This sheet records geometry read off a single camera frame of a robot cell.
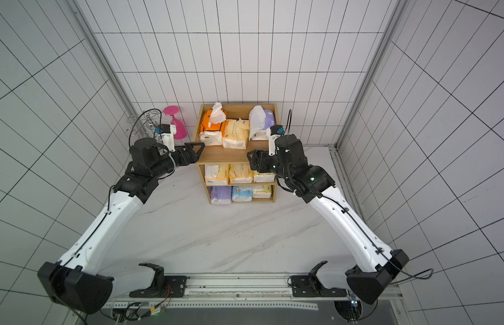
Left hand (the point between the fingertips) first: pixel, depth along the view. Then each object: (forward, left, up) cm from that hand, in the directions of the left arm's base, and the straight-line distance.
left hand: (196, 149), depth 73 cm
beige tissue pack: (-3, -6, -11) cm, 13 cm away
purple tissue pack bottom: (-4, -6, -26) cm, 27 cm away
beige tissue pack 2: (-2, -16, -11) cm, 20 cm away
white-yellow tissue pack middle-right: (-3, -25, -13) cm, 29 cm away
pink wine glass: (+30, +19, -5) cm, 36 cm away
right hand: (-5, -19, +3) cm, 20 cm away
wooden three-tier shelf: (0, -8, -3) cm, 8 cm away
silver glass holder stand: (+23, +27, -4) cm, 36 cm away
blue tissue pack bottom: (-2, -16, -27) cm, 32 cm away
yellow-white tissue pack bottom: (-1, -25, -27) cm, 37 cm away
